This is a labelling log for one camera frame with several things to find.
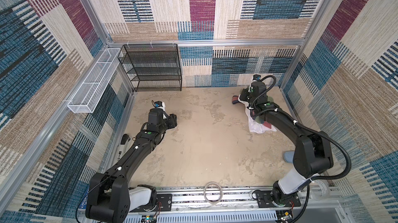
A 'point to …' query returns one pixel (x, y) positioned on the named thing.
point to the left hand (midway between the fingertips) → (172, 114)
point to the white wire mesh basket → (86, 97)
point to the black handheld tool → (125, 141)
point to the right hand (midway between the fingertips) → (243, 91)
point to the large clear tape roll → (320, 188)
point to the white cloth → (254, 126)
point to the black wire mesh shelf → (152, 66)
